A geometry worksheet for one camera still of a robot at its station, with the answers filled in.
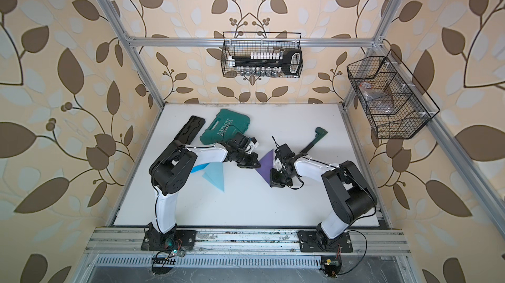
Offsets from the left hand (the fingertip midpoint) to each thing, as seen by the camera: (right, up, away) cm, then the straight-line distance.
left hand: (257, 162), depth 94 cm
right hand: (+6, -9, -5) cm, 12 cm away
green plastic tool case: (-17, +18, +11) cm, 27 cm away
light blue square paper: (-20, -4, -6) cm, 21 cm away
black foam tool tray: (-38, +15, +14) cm, 43 cm away
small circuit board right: (+28, -34, -22) cm, 49 cm away
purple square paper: (+4, -1, +1) cm, 5 cm away
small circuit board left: (-33, -31, -26) cm, 52 cm away
